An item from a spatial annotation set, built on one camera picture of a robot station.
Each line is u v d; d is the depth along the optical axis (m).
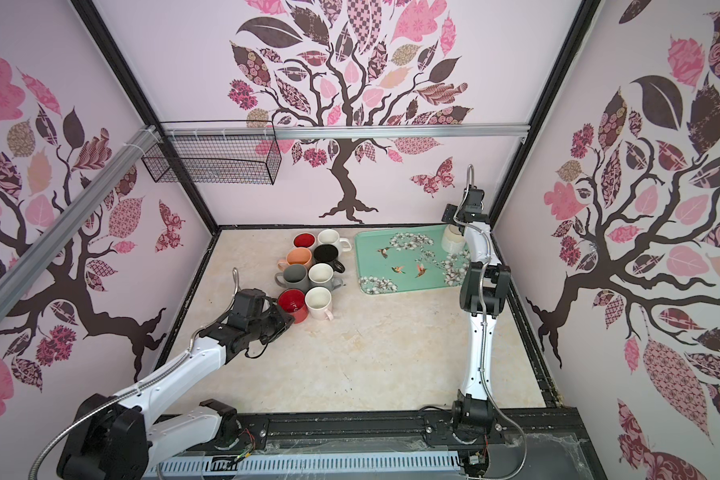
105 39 0.71
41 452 0.37
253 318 0.67
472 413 0.65
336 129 0.94
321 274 1.00
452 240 1.07
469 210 0.86
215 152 0.95
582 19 0.70
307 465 0.70
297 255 1.01
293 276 0.96
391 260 1.11
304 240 1.07
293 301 0.95
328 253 1.01
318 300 0.93
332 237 1.10
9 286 0.52
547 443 0.72
